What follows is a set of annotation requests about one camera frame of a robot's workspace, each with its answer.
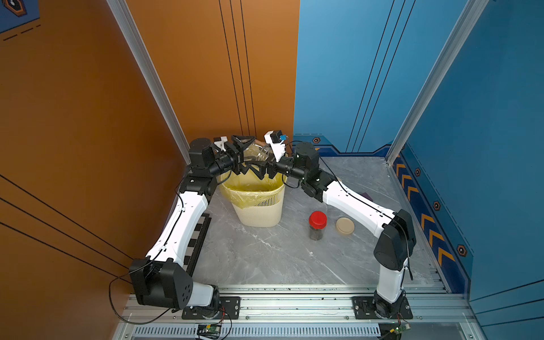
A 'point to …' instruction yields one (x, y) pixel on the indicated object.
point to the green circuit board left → (209, 331)
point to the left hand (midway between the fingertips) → (258, 143)
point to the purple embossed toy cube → (367, 196)
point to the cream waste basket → (265, 214)
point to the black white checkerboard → (197, 243)
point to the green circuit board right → (399, 329)
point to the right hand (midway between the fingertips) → (255, 154)
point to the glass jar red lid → (318, 222)
